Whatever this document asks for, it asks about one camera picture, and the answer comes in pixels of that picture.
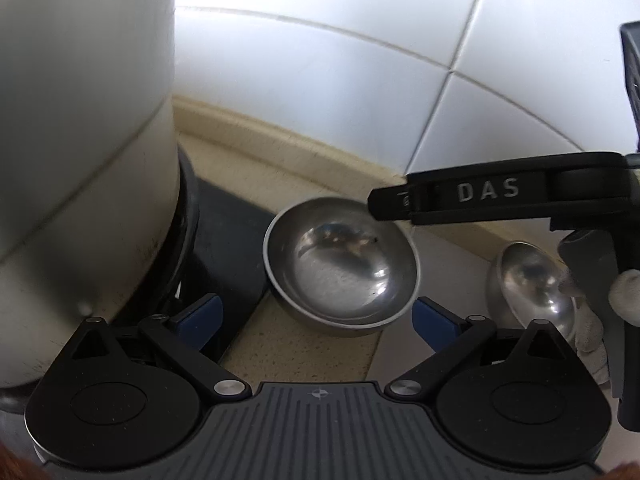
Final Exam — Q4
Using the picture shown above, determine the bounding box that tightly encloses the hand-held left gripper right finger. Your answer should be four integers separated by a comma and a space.
385, 296, 576, 402

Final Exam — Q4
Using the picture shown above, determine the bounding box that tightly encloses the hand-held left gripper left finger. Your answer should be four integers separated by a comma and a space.
70, 294, 251, 403

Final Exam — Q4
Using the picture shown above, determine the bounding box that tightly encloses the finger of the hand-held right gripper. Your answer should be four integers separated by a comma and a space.
367, 172, 442, 225

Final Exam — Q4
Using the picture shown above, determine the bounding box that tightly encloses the steel bowl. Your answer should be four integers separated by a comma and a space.
262, 196, 421, 339
486, 241, 584, 347

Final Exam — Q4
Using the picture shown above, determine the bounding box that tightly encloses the black glass gas stove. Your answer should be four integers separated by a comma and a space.
107, 145, 274, 363

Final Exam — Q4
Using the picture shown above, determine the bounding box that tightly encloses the aluminium pressure cooker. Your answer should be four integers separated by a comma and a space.
0, 0, 177, 392

